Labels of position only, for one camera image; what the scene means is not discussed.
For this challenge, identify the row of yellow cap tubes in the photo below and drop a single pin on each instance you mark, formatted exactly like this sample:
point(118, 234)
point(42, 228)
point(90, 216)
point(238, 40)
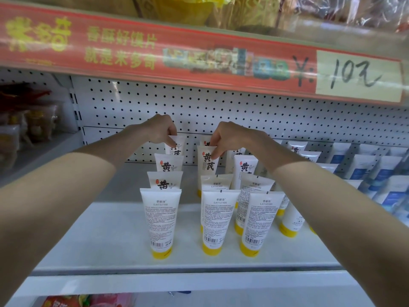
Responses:
point(161, 220)

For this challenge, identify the brown wrapped goods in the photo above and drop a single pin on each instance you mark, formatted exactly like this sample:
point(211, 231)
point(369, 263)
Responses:
point(38, 121)

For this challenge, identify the red yellow snack packet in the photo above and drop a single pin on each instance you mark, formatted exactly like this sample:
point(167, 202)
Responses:
point(57, 303)

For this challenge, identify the person's right forearm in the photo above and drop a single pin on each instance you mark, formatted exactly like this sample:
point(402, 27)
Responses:
point(351, 227)

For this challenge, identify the white paper price tag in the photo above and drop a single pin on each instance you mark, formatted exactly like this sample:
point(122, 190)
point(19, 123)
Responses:
point(326, 92)

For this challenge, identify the blue snack packet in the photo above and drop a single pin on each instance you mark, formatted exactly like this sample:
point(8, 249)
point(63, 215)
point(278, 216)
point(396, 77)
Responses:
point(179, 292)

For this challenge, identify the red shelf label strip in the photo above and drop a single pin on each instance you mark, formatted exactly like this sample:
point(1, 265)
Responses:
point(223, 41)

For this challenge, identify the group of blue-labelled white tubes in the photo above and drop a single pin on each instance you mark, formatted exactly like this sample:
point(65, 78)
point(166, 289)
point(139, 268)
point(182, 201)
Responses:
point(361, 166)

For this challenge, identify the person's left hand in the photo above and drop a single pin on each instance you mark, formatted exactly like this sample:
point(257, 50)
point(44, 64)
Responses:
point(159, 129)

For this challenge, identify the person's right hand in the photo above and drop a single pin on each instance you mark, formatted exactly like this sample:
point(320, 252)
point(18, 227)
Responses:
point(243, 139)

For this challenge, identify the pink snack bag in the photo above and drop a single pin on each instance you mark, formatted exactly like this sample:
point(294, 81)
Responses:
point(112, 302)

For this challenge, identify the person's left forearm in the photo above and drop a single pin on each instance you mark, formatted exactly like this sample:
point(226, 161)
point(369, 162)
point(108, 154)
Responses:
point(48, 204)

